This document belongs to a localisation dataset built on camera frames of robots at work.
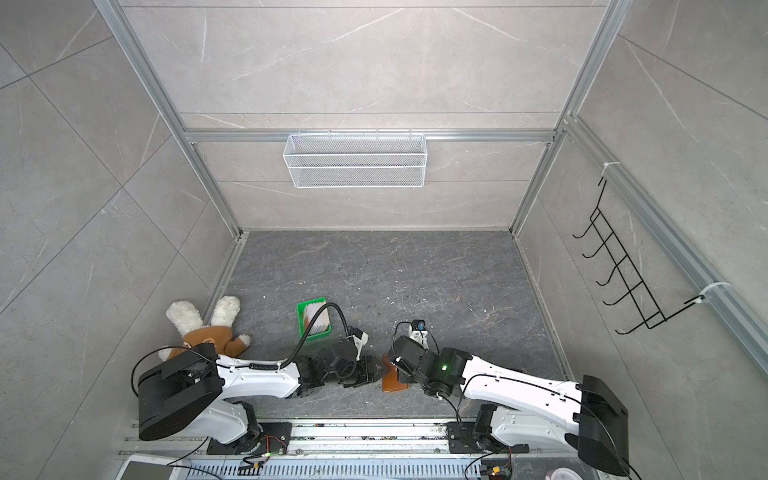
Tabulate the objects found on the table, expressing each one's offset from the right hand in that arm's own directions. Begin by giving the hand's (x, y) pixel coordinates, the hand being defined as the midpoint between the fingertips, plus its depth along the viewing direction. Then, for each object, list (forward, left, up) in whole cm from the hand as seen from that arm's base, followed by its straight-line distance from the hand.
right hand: (403, 363), depth 79 cm
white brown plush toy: (+13, +62, +3) cm, 64 cm away
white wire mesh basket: (+62, +14, +23) cm, 67 cm away
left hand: (0, +4, -2) cm, 5 cm away
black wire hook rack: (+12, -52, +24) cm, 59 cm away
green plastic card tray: (+20, +32, -3) cm, 38 cm away
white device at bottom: (-21, +60, -1) cm, 63 cm away
